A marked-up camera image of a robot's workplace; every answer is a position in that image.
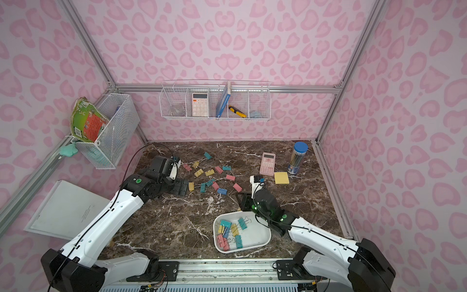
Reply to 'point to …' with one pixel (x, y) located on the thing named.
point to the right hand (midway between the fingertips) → (236, 194)
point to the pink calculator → (267, 163)
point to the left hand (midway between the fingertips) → (176, 179)
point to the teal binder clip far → (207, 155)
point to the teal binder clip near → (225, 223)
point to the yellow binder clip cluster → (234, 227)
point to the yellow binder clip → (210, 172)
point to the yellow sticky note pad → (281, 177)
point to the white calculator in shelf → (200, 107)
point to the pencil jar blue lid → (300, 149)
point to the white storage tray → (252, 232)
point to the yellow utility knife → (236, 111)
